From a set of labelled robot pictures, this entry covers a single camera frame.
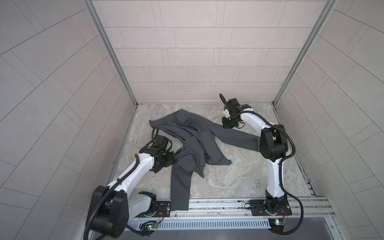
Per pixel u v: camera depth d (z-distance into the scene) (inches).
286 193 24.1
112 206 15.1
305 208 29.0
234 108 29.0
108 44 32.7
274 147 21.9
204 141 34.1
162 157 29.1
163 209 27.6
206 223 26.8
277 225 26.8
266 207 27.4
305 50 34.1
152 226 25.4
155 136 26.3
